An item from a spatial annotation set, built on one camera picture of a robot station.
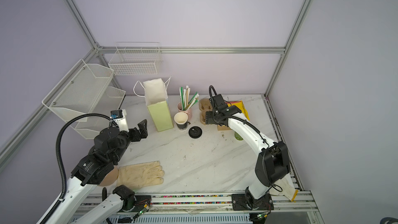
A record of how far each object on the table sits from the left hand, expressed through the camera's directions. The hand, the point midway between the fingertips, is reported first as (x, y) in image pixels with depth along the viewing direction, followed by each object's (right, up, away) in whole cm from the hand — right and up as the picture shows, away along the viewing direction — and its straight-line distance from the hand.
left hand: (135, 123), depth 67 cm
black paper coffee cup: (+16, 0, +30) cm, 34 cm away
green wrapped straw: (+16, +14, +34) cm, 40 cm away
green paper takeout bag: (-1, +12, +34) cm, 36 cm away
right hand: (+35, +1, +18) cm, 39 cm away
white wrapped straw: (+20, +14, +33) cm, 41 cm away
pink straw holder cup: (+20, +5, +31) cm, 38 cm away
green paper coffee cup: (+51, -11, +27) cm, 59 cm away
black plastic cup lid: (+25, -9, +31) cm, 41 cm away
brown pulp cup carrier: (+31, +9, +43) cm, 54 cm away
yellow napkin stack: (+56, +9, +40) cm, 69 cm away
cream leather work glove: (-4, -30, +15) cm, 33 cm away
